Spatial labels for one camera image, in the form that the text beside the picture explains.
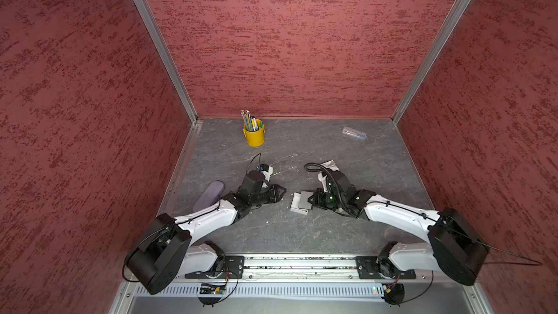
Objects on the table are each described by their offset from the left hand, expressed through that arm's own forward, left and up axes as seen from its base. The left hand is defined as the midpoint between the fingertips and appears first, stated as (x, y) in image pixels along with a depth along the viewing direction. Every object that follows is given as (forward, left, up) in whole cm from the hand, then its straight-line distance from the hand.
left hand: (283, 195), depth 85 cm
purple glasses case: (+1, +31, -5) cm, 31 cm away
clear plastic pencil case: (+39, -38, -6) cm, 55 cm away
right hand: (-3, -10, -1) cm, 11 cm away
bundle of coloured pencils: (+35, +17, +5) cm, 39 cm away
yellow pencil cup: (+31, +15, -2) cm, 34 cm away
